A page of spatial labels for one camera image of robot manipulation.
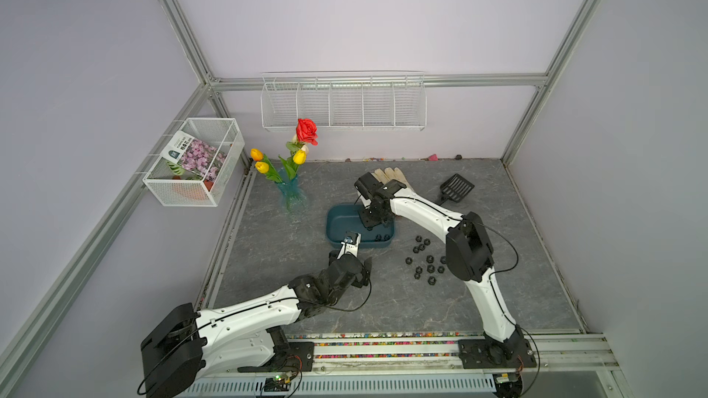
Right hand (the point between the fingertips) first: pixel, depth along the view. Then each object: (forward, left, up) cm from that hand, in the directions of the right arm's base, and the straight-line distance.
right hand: (368, 217), depth 95 cm
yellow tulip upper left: (+7, +33, +24) cm, 42 cm away
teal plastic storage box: (+3, +10, -6) cm, 12 cm away
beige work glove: (+25, -9, -6) cm, 27 cm away
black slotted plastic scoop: (+18, -36, -7) cm, 41 cm away
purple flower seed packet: (+1, +47, +28) cm, 54 cm away
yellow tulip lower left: (+2, +31, +24) cm, 39 cm away
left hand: (-17, +3, +5) cm, 18 cm away
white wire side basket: (-10, +44, +25) cm, 52 cm away
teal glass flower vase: (+11, +28, -3) cm, 31 cm away
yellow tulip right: (+7, +21, +23) cm, 32 cm away
